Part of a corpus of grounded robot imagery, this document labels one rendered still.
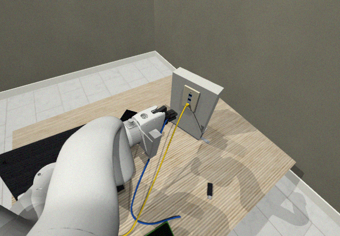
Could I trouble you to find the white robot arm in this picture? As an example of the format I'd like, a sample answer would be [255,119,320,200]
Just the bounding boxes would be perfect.
[0,116,162,236]

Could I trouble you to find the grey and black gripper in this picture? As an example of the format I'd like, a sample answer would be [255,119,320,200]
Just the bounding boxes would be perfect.
[132,106,178,136]

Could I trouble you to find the beige wall plate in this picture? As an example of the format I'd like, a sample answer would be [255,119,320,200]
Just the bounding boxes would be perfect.
[181,85,200,112]

